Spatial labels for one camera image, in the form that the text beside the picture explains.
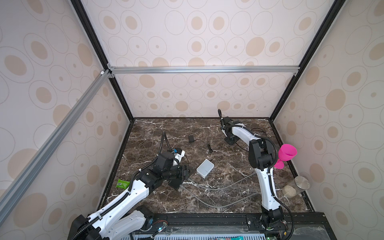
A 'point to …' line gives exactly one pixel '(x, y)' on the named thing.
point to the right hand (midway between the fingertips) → (235, 139)
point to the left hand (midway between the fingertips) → (194, 170)
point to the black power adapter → (191, 138)
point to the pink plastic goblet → (286, 152)
